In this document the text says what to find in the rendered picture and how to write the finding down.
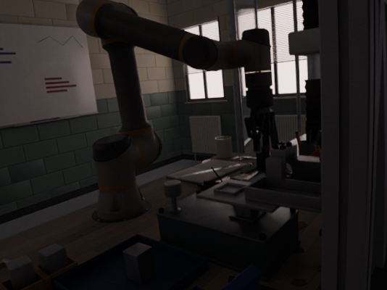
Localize white wall whiteboard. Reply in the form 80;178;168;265
0;22;100;128

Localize dark test machine column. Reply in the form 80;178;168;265
288;0;323;158

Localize grey lab jack knob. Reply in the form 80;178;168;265
163;179;183;214

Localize dark machine frame upright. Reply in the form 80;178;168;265
320;0;387;290

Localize aluminium specimen block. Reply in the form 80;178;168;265
122;241;154;284

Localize dark lab jack body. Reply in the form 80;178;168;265
156;193;301;275

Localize small light notepad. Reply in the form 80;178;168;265
230;170;260;182

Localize grey vertical pipe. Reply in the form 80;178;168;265
226;0;245;154

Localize dark pin with red ring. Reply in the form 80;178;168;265
256;145;272;175

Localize window with blinds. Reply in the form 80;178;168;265
236;0;310;96
180;19;226;102

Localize grey lab jack top plate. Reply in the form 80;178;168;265
196;179;280;213

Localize blue tray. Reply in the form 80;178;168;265
51;233;210;290

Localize round dark base plate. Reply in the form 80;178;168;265
91;198;152;224

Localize grey bench mat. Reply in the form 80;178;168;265
165;158;259;185

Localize grey metal block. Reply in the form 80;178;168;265
37;243;67;273
1;254;38;290

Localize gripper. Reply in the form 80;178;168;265
244;72;279;153

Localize grey support carriage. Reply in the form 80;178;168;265
244;144;323;213

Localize orange block holder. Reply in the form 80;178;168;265
0;259;78;290

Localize white wall radiator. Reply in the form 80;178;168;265
188;115;222;155
273;114;307;144

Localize white beaker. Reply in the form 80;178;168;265
214;136;233;160

